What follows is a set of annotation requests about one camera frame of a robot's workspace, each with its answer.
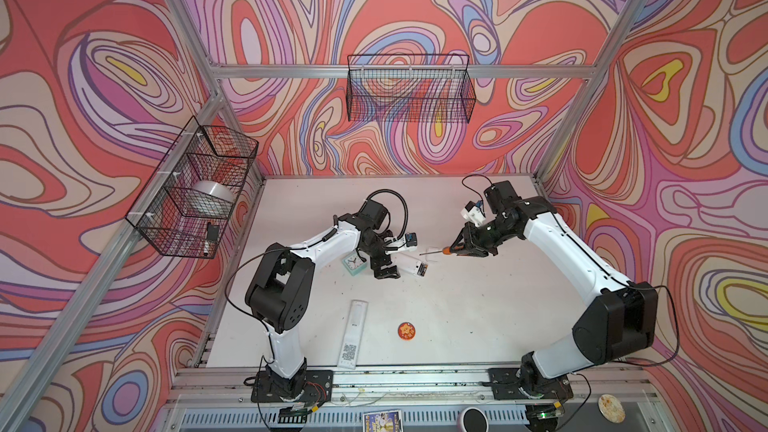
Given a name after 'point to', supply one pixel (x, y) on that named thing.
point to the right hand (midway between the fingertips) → (458, 258)
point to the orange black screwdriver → (446, 250)
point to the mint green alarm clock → (353, 263)
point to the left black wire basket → (187, 206)
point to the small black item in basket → (212, 232)
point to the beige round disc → (610, 407)
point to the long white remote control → (353, 334)
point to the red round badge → (406, 331)
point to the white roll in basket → (211, 198)
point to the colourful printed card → (382, 421)
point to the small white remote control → (411, 265)
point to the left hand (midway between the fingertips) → (397, 256)
